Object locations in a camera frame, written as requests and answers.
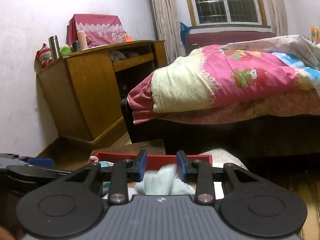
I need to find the red white plush doll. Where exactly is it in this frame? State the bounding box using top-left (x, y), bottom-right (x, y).
top-left (35, 43), bottom-right (54, 68)

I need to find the pink pig plush toy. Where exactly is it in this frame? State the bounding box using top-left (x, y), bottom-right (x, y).
top-left (89, 155), bottom-right (113, 167)

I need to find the green plush toy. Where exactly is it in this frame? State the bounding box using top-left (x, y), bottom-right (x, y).
top-left (60, 44), bottom-right (72, 56)

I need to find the orange yellow item on nightstand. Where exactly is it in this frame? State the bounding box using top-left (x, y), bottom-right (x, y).
top-left (311, 28), bottom-right (320, 44)

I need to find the beige curtain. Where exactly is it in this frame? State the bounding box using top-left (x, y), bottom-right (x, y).
top-left (267, 0), bottom-right (288, 36)
top-left (151, 0), bottom-right (185, 63)

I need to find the pink cylindrical cup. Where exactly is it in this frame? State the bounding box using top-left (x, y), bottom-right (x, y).
top-left (78, 30), bottom-right (88, 50)

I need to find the dark small jar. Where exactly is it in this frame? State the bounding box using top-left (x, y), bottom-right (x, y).
top-left (72, 40), bottom-right (81, 52)

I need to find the mint green towel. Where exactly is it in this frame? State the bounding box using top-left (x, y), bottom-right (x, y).
top-left (135, 164), bottom-right (195, 196)

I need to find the window with metal bars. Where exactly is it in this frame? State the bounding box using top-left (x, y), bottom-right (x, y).
top-left (186, 0), bottom-right (268, 28)

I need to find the right beige curtain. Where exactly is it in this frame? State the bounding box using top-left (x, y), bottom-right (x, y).
top-left (267, 0), bottom-right (288, 36)

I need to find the left beige curtain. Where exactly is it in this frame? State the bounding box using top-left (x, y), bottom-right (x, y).
top-left (151, 0), bottom-right (185, 63)

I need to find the blue plastic bag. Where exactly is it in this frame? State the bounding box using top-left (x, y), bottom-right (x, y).
top-left (180, 22), bottom-right (190, 52)

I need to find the wooden desk cabinet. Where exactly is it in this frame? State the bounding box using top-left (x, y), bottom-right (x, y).
top-left (37, 40), bottom-right (168, 148)

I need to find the pink cloth covered box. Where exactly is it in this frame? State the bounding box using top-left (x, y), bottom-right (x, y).
top-left (66, 14), bottom-right (125, 47)

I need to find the bed with dark frame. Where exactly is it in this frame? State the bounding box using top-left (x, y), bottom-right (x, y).
top-left (121, 31), bottom-right (320, 156)

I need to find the pink cartoon quilt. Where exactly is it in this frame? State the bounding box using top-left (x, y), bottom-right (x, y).
top-left (127, 46), bottom-right (319, 124)

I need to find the blue white checkered sheet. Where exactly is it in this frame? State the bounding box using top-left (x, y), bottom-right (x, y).
top-left (222, 35), bottom-right (319, 92)

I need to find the steel thermos bottle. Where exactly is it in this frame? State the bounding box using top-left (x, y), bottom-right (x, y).
top-left (48, 35), bottom-right (61, 61)

